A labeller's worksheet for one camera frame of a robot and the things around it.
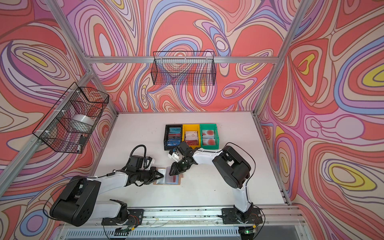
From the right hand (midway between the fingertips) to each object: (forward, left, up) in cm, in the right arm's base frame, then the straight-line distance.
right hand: (173, 176), depth 87 cm
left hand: (0, +5, +1) cm, 5 cm away
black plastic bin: (+27, +2, +2) cm, 27 cm away
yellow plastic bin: (+31, -11, +6) cm, 34 cm away
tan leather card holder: (-2, +7, -1) cm, 8 cm away
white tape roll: (+14, +41, +33) cm, 55 cm away
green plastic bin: (+27, -23, +1) cm, 36 cm away
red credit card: (-2, 0, -1) cm, 2 cm away
